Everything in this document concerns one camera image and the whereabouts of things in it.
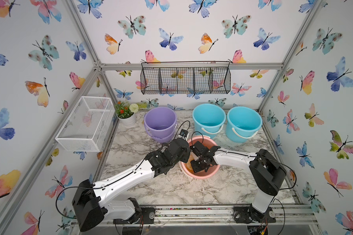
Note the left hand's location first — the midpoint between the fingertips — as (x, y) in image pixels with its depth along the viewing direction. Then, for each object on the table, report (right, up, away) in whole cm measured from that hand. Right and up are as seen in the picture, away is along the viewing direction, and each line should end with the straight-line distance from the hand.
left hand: (188, 147), depth 76 cm
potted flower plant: (-42, +19, +25) cm, 52 cm away
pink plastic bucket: (+10, +3, +1) cm, 10 cm away
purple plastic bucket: (-18, +12, +29) cm, 36 cm away
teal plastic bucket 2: (+14, +15, +17) cm, 26 cm away
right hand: (+4, -14, +12) cm, 19 cm away
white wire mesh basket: (-59, +11, +13) cm, 61 cm away
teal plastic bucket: (+36, +12, +18) cm, 42 cm away
